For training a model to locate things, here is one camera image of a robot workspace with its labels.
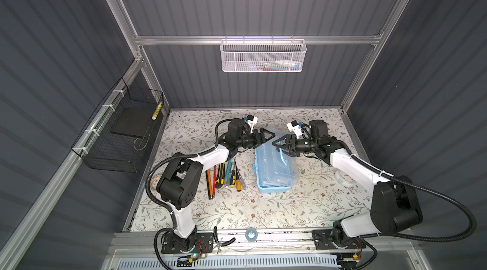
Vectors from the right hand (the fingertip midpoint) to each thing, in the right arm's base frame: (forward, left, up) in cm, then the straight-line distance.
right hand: (277, 148), depth 80 cm
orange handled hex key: (-9, +31, -18) cm, 37 cm away
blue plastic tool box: (-9, +2, -2) cm, 10 cm away
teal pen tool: (-1, +23, -18) cm, 29 cm away
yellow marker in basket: (+14, +52, +10) cm, 55 cm away
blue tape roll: (-29, +12, -20) cm, 37 cm away
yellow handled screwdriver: (-9, +17, -18) cm, 26 cm away
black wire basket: (-2, +64, +10) cm, 65 cm away
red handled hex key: (-7, +29, -17) cm, 35 cm away
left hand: (+6, +1, -1) cm, 7 cm away
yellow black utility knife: (-4, +26, -18) cm, 32 cm away
